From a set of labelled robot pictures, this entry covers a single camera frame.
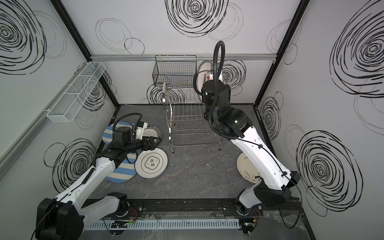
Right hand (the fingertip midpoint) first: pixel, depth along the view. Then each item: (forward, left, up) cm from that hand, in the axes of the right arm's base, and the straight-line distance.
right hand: (215, 81), depth 58 cm
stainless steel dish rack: (+16, +15, -50) cm, 55 cm away
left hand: (-7, +29, -33) cm, 44 cm away
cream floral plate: (-16, -22, -51) cm, 58 cm away
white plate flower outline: (-13, +34, -50) cm, 62 cm away
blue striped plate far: (+7, +69, -50) cm, 86 cm away
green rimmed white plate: (+9, +38, -48) cm, 62 cm away
